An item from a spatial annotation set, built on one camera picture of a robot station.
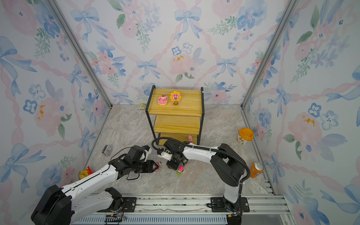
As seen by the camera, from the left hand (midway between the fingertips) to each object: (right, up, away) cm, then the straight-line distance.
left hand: (156, 166), depth 82 cm
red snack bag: (-41, -4, -1) cm, 41 cm away
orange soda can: (+55, +1, -7) cm, 55 cm away
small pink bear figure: (+1, 0, +4) cm, 4 cm away
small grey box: (-33, +8, +7) cm, 34 cm away
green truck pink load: (+14, -3, +1) cm, 15 cm away
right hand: (+8, 0, +5) cm, 10 cm away
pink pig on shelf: (+21, +14, +15) cm, 29 cm away
